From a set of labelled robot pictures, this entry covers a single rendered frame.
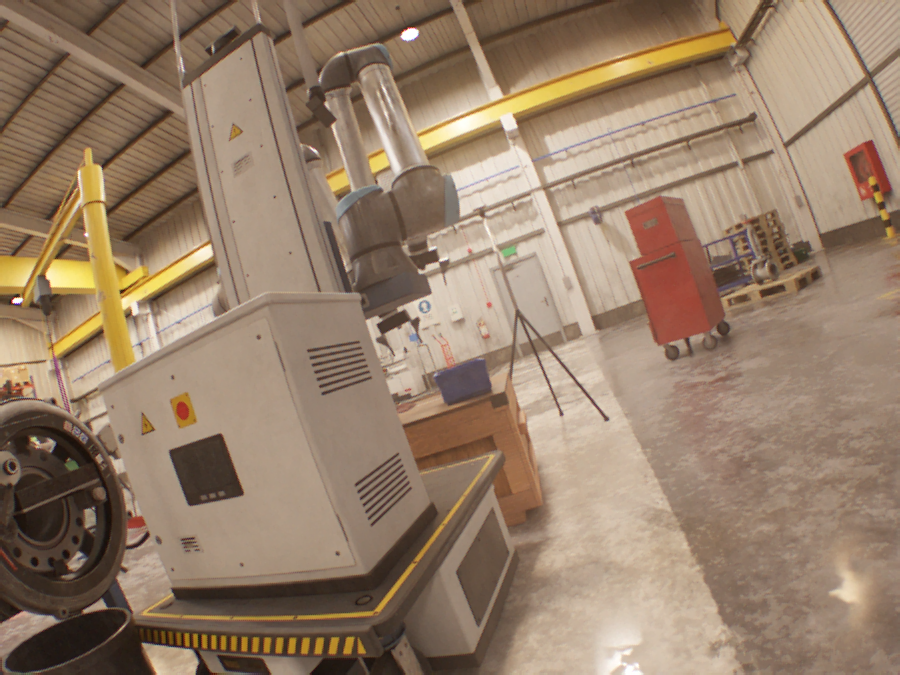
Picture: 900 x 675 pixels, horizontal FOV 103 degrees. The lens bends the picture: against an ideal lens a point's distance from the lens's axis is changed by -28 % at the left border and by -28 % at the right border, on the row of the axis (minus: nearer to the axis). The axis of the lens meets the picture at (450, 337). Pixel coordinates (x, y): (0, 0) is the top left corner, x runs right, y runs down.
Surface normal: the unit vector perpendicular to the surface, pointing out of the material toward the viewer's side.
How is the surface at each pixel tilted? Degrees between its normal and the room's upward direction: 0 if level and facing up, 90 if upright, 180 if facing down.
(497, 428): 90
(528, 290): 90
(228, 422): 90
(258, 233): 90
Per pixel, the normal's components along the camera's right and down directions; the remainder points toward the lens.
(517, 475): -0.13, 0.02
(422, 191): 0.04, -0.23
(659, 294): -0.66, 0.21
